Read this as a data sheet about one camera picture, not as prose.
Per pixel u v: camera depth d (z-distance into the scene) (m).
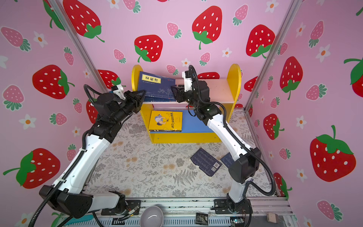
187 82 0.62
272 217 0.70
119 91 0.60
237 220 0.70
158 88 0.69
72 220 0.45
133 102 0.57
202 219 0.69
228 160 0.90
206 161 0.90
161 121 0.90
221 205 0.74
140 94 0.64
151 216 0.70
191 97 0.61
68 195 0.37
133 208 0.72
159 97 0.66
